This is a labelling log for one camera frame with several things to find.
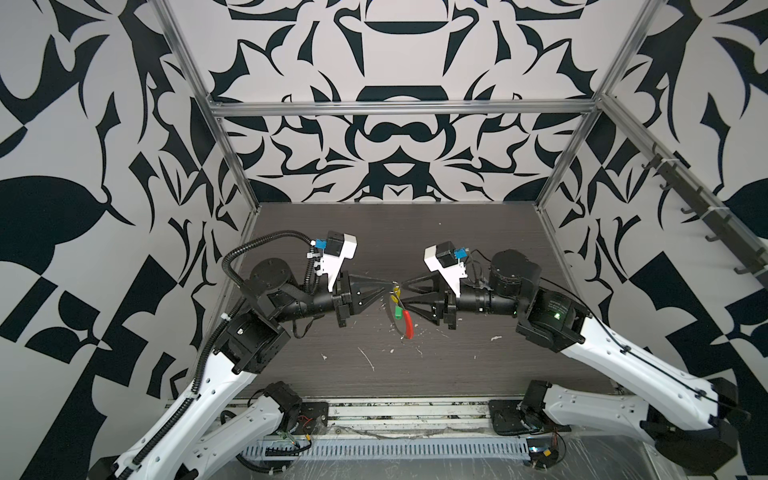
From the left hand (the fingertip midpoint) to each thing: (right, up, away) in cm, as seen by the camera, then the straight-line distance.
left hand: (394, 282), depth 51 cm
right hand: (+2, -3, +3) cm, 5 cm away
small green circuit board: (+35, -43, +20) cm, 59 cm away
